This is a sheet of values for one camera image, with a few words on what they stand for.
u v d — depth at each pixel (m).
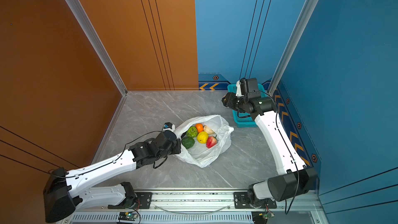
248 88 0.54
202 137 0.89
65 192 0.40
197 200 0.75
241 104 0.60
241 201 0.72
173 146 0.60
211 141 0.89
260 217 0.71
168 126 0.70
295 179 0.38
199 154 0.88
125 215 0.71
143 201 0.74
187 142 0.88
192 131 0.91
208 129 0.92
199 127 0.94
